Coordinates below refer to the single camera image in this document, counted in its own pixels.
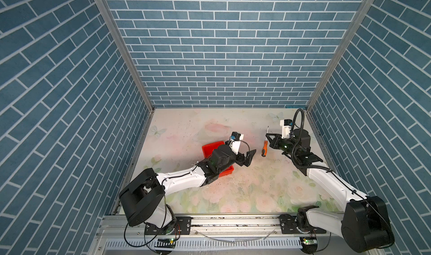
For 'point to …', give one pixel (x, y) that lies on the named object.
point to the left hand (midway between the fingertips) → (248, 147)
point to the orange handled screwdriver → (264, 150)
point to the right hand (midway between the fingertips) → (265, 132)
